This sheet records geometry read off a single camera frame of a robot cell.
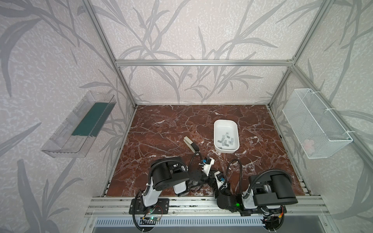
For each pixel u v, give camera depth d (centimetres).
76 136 65
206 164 74
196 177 65
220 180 70
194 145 92
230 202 62
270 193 45
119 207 75
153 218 71
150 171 49
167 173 51
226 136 102
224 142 99
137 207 71
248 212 62
